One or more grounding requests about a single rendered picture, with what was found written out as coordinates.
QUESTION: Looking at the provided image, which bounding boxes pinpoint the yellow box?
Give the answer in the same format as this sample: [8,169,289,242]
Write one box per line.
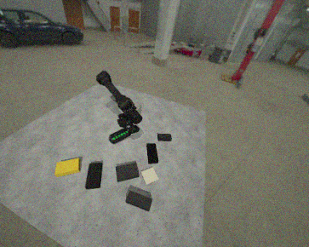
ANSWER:
[55,158,81,177]

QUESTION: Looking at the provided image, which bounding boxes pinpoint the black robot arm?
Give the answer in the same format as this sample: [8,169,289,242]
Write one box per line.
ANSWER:
[96,71,142,127]

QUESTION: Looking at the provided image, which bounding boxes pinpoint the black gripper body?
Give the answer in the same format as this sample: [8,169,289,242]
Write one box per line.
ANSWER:
[118,113,140,134]

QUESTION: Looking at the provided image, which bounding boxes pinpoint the beige square tile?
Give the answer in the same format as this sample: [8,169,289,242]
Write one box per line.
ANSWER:
[141,167,159,186]

